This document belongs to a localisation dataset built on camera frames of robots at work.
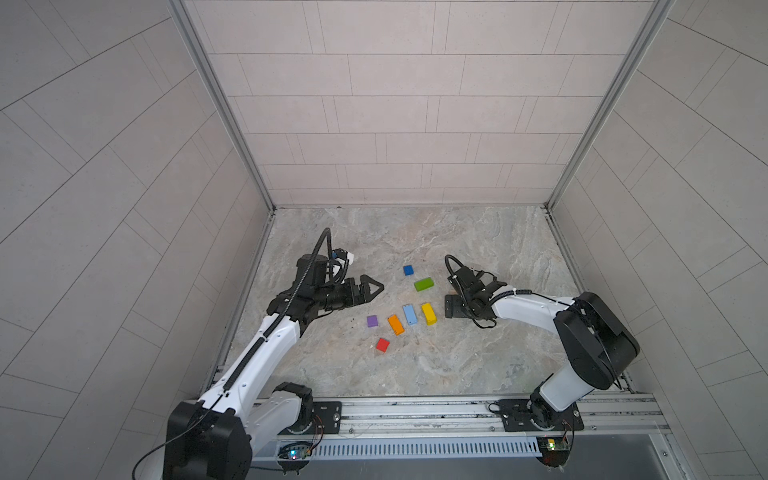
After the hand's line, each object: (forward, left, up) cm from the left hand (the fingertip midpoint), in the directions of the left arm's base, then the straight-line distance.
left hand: (379, 289), depth 76 cm
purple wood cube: (-2, +3, -17) cm, 17 cm away
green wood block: (+10, -13, -17) cm, 24 cm away
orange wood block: (-3, -4, -17) cm, 17 cm away
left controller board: (-33, +17, -12) cm, 39 cm away
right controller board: (-32, -41, -16) cm, 55 cm away
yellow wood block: (0, -14, -15) cm, 21 cm away
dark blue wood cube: (+16, -8, -17) cm, 25 cm away
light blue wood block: (0, -8, -16) cm, 18 cm away
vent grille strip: (-32, -11, -16) cm, 38 cm away
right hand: (+3, -23, -19) cm, 30 cm away
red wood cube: (-9, 0, -16) cm, 18 cm away
